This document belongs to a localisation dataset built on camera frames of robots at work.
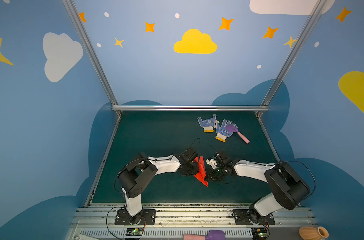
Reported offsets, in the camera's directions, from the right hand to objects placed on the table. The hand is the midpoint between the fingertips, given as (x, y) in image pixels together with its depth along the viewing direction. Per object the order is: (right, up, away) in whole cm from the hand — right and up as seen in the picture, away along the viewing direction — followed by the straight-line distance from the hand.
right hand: (204, 178), depth 87 cm
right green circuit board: (+24, -21, -16) cm, 36 cm away
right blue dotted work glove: (+16, +26, +21) cm, 37 cm away
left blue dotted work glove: (+6, +32, +27) cm, 43 cm away
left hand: (-3, +2, +1) cm, 4 cm away
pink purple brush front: (0, -20, -19) cm, 28 cm away
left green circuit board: (-37, -21, -16) cm, 45 cm away
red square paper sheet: (-2, +1, +1) cm, 3 cm away
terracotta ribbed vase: (+42, -14, -26) cm, 51 cm away
